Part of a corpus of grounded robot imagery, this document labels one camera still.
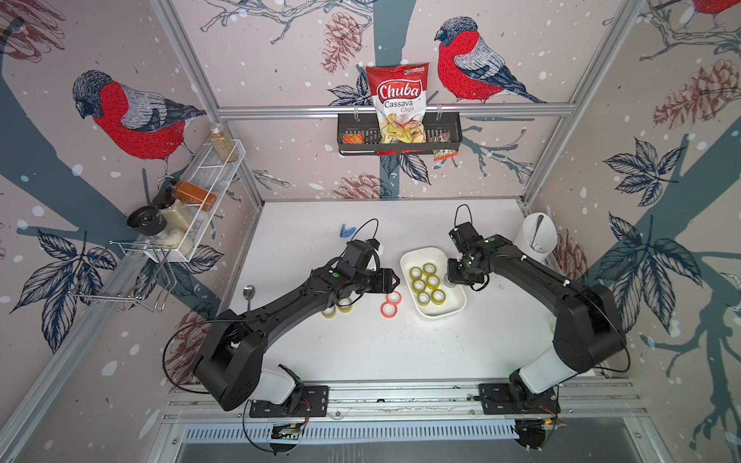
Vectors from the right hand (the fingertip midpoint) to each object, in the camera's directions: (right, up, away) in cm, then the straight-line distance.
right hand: (452, 276), depth 89 cm
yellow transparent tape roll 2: (-10, -1, +9) cm, 14 cm away
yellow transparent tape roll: (-5, +1, +11) cm, 12 cm away
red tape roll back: (-18, -8, +4) cm, 20 cm away
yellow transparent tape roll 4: (-10, -5, +6) cm, 12 cm away
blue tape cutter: (-37, +13, +20) cm, 44 cm away
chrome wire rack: (-75, +6, -31) cm, 81 cm away
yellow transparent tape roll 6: (-8, -8, +4) cm, 12 cm away
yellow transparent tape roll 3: (-5, -3, +7) cm, 9 cm away
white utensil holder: (+32, +12, +9) cm, 35 cm away
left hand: (-18, +1, -7) cm, 19 cm away
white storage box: (+2, -7, +1) cm, 7 cm away
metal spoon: (-66, -7, +4) cm, 67 cm away
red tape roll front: (-20, -11, +1) cm, 23 cm away
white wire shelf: (-69, +17, -21) cm, 74 cm away
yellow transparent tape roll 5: (-4, -8, +4) cm, 9 cm away
